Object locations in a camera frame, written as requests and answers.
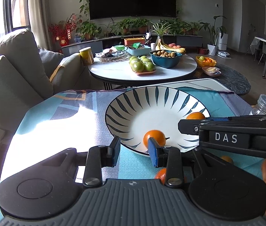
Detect large orange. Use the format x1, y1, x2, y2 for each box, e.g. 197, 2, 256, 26
154, 167, 187, 185

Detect small orange mandarin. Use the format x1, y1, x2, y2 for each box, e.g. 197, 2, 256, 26
143, 130, 167, 147

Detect brown kiwi fruit front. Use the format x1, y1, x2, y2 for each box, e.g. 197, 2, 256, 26
221, 156, 234, 164

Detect clear jar with nuts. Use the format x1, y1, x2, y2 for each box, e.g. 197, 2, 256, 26
250, 94, 266, 115

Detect striped white ceramic plate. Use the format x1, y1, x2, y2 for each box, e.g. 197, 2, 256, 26
105, 86, 210, 156

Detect dark round stone table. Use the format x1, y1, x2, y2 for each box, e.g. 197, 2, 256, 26
193, 62, 252, 96

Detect teal patterned tablecloth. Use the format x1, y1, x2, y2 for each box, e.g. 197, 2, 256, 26
0, 84, 265, 226

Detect pink snack dish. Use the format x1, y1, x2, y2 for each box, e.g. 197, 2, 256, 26
202, 67, 222, 77

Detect white round coffee table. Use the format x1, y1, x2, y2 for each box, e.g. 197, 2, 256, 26
89, 55, 197, 86

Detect yellow fruit basket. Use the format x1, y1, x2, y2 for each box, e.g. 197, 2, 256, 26
196, 56, 217, 68

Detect green apples on tray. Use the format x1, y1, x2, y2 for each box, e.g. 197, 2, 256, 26
129, 56, 156, 76

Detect blue bowl of kiwis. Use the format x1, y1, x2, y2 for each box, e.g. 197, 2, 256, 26
150, 50, 183, 68

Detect white air purifier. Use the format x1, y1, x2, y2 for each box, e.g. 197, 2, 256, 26
217, 32, 228, 51

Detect glass dish with snacks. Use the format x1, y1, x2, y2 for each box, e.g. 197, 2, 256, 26
95, 50, 126, 62

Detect tall plant in white pot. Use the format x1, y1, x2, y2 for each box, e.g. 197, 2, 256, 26
199, 15, 227, 56

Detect yellow tin can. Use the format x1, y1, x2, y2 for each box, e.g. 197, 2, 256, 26
79, 47, 94, 66

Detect grey cushion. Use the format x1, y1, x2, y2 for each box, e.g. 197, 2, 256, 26
39, 48, 64, 78

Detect light blue rectangular dish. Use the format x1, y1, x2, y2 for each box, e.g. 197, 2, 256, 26
125, 44, 151, 56

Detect banana bunch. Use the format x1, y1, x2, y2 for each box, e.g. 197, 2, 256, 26
155, 40, 186, 54

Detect beige sofa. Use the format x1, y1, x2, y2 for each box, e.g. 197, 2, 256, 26
0, 27, 89, 132

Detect grey tv cabinet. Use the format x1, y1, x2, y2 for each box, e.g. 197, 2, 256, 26
61, 34, 203, 57

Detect orange box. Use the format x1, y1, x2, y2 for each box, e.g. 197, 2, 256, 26
124, 37, 145, 46

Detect spider plant in vase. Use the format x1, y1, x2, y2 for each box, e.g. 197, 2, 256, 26
152, 22, 171, 44

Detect red flower decoration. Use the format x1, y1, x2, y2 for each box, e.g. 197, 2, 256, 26
48, 13, 76, 47

